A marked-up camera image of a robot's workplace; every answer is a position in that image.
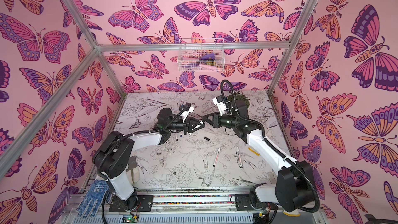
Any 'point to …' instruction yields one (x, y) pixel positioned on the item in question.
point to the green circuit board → (129, 219)
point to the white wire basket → (201, 55)
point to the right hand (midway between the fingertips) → (204, 117)
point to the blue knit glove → (88, 205)
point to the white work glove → (294, 212)
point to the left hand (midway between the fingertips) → (204, 125)
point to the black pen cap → (205, 138)
